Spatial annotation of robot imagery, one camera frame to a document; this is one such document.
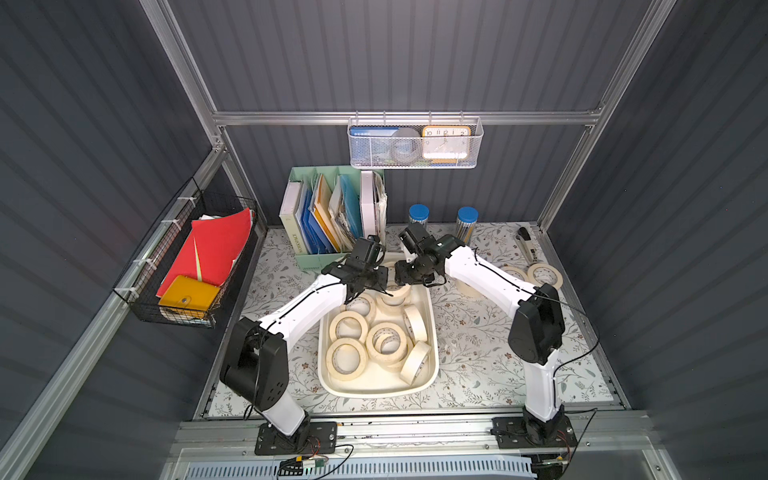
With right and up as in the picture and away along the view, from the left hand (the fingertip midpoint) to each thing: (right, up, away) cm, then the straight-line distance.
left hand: (378, 272), depth 87 cm
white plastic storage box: (+1, -21, -1) cm, 21 cm away
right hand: (+9, -1, +1) cm, 9 cm away
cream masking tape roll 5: (-4, -23, -7) cm, 24 cm away
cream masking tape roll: (+52, -2, +15) cm, 54 cm away
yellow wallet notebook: (-41, -3, -23) cm, 47 cm away
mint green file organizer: (-18, +19, +7) cm, 27 cm away
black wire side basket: (-49, 0, -25) cm, 55 cm away
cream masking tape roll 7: (+10, -14, -5) cm, 18 cm away
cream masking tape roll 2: (+48, 0, +18) cm, 51 cm away
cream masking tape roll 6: (+10, -22, -12) cm, 27 cm away
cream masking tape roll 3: (-5, -11, +9) cm, 15 cm away
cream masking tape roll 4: (+4, -23, -7) cm, 24 cm away
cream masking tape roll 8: (-9, -12, +1) cm, 16 cm away
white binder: (-4, +20, +6) cm, 21 cm away
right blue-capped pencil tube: (+28, +16, +10) cm, 34 cm away
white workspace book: (-27, +17, +1) cm, 32 cm away
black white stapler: (+54, +8, +22) cm, 59 cm away
